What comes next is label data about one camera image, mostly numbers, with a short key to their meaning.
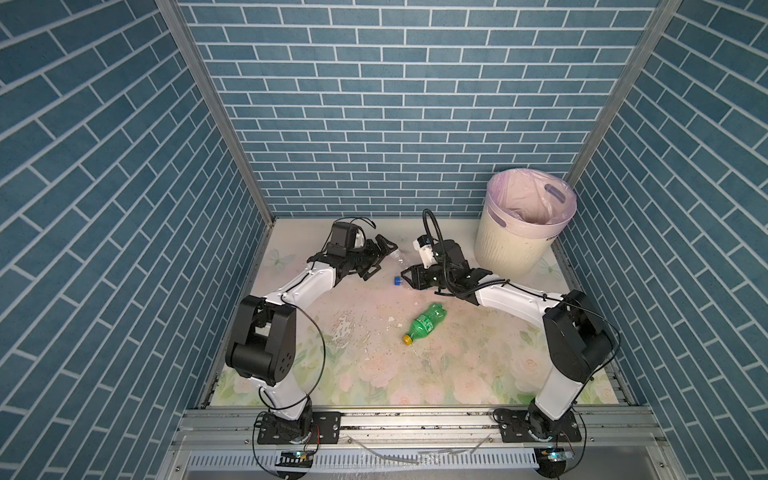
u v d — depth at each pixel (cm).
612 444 74
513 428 74
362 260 78
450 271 69
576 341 48
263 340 47
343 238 71
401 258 92
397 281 98
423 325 87
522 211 102
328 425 74
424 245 80
